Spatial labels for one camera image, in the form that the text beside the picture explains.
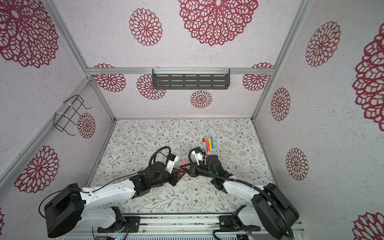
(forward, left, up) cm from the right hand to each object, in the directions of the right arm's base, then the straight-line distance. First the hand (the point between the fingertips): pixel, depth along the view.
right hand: (181, 166), depth 77 cm
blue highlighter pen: (+27, -19, -16) cm, 36 cm away
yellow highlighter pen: (+26, -17, -16) cm, 35 cm away
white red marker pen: (+28, -12, -15) cm, 34 cm away
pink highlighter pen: (+1, -1, 0) cm, 2 cm away
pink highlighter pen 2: (+24, -15, -15) cm, 32 cm away
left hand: (-2, -1, -5) cm, 6 cm away
